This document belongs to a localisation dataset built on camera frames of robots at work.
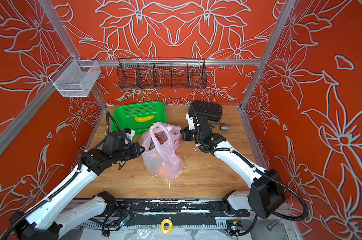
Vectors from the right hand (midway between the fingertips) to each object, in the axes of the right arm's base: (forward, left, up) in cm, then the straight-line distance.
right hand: (178, 130), depth 78 cm
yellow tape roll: (-40, +8, -20) cm, 46 cm away
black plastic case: (+28, -25, -16) cm, 40 cm away
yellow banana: (+23, +28, -18) cm, 41 cm away
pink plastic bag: (-14, +8, -2) cm, 16 cm away
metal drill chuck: (+14, -32, -18) cm, 39 cm away
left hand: (-10, +16, -1) cm, 19 cm away
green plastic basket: (+27, +41, -17) cm, 52 cm away
